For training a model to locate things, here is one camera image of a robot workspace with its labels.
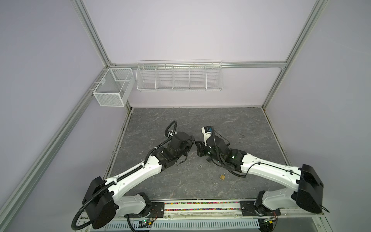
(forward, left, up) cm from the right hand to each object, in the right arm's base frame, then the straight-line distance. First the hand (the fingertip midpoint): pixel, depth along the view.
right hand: (195, 144), depth 76 cm
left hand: (+2, -1, +1) cm, 3 cm away
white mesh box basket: (+44, +57, +5) cm, 72 cm away
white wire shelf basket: (+49, +8, +11) cm, 50 cm away
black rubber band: (+20, -35, -21) cm, 45 cm away
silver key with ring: (-4, -3, -20) cm, 21 cm away
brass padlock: (-10, -16, -20) cm, 28 cm away
